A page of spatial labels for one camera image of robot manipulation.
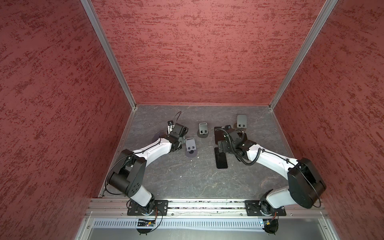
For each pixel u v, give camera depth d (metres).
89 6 0.71
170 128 0.79
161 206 0.74
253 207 0.74
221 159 0.88
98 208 0.77
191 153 0.94
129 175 0.45
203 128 1.00
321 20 0.76
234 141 0.67
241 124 1.01
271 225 0.71
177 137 0.71
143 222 0.73
